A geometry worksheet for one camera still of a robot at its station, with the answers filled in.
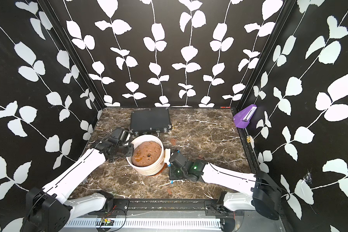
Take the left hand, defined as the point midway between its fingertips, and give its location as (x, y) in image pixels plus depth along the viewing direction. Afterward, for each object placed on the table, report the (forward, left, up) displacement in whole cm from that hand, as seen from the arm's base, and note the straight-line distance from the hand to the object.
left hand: (133, 148), depth 81 cm
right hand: (-14, -19, -3) cm, 24 cm away
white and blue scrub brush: (-5, -20, -2) cm, 20 cm away
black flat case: (+27, -6, -9) cm, 29 cm away
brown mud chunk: (+12, -23, -14) cm, 29 cm away
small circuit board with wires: (-33, +12, -13) cm, 38 cm away
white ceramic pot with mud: (-5, -9, -2) cm, 10 cm away
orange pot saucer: (-10, -15, -12) cm, 22 cm away
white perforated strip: (-36, -37, -13) cm, 53 cm away
